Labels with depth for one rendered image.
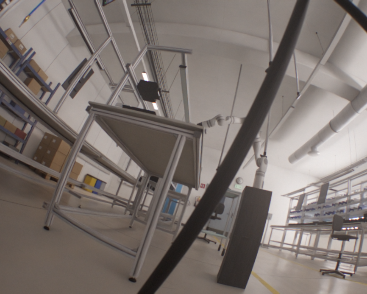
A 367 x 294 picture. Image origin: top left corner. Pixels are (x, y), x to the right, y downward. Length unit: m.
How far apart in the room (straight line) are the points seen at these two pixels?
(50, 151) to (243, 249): 4.39
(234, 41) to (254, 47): 0.37
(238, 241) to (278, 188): 7.59
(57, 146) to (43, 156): 0.52
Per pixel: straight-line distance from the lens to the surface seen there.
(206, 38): 3.55
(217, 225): 8.20
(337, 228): 3.51
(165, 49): 2.00
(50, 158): 4.69
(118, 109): 1.31
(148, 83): 1.88
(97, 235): 1.16
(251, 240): 1.56
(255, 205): 1.57
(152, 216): 1.03
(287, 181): 9.30
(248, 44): 3.56
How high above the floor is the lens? 0.47
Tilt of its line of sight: 20 degrees up
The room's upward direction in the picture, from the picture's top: 19 degrees clockwise
